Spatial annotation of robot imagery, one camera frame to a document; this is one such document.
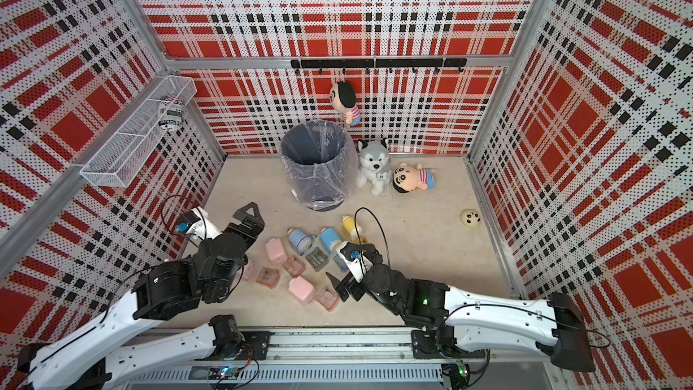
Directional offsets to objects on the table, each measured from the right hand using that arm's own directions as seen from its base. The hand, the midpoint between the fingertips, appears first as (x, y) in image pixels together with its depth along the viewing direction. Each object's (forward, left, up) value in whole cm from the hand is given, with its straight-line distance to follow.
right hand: (347, 259), depth 70 cm
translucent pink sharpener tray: (+2, +27, -20) cm, 34 cm away
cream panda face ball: (+22, -43, -17) cm, 51 cm away
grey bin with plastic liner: (+28, +9, +7) cm, 30 cm away
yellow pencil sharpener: (+17, -1, -16) cm, 23 cm away
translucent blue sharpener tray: (+7, +4, -20) cm, 21 cm away
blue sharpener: (+14, +8, -15) cm, 22 cm away
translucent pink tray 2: (-4, +7, -20) cm, 22 cm away
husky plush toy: (+37, -9, -5) cm, 38 cm away
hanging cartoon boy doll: (+52, +2, +15) cm, 54 cm away
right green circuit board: (-23, -28, -16) cm, 40 cm away
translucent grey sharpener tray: (+8, +12, -20) cm, 25 cm away
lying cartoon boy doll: (+38, -22, -13) cm, 46 cm away
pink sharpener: (-4, +14, -13) cm, 20 cm away
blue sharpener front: (+11, +17, -12) cm, 23 cm away
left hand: (+7, +22, +11) cm, 26 cm away
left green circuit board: (-23, +32, -18) cm, 44 cm away
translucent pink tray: (+6, +19, -20) cm, 28 cm away
